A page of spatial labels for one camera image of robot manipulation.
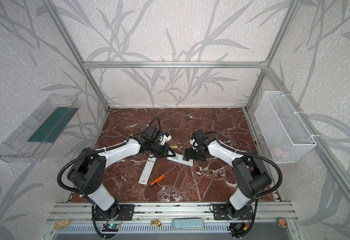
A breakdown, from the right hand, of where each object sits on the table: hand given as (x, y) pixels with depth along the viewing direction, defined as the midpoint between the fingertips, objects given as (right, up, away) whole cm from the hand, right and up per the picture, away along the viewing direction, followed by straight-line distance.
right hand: (189, 154), depth 90 cm
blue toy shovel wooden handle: (-10, +4, +6) cm, 12 cm away
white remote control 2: (-25, -9, -3) cm, 26 cm away
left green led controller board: (-39, -31, -18) cm, 53 cm away
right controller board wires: (+26, -30, -20) cm, 44 cm away
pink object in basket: (+43, +5, -17) cm, 47 cm away
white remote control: (-6, -1, -5) cm, 8 cm away
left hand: (-7, +3, -6) cm, 10 cm away
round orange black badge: (+44, -28, -19) cm, 56 cm away
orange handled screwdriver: (-19, -13, -8) cm, 25 cm away
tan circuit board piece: (-60, -28, -19) cm, 69 cm away
